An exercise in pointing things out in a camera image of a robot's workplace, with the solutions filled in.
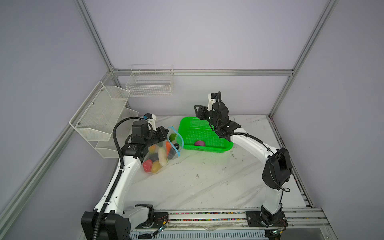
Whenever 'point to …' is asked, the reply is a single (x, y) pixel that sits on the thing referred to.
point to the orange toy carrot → (168, 144)
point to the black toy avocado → (154, 157)
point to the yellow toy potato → (156, 166)
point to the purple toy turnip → (200, 143)
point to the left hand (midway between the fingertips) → (168, 131)
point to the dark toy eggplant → (172, 154)
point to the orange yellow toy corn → (152, 148)
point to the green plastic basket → (197, 134)
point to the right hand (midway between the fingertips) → (196, 106)
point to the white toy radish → (162, 156)
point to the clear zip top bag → (177, 143)
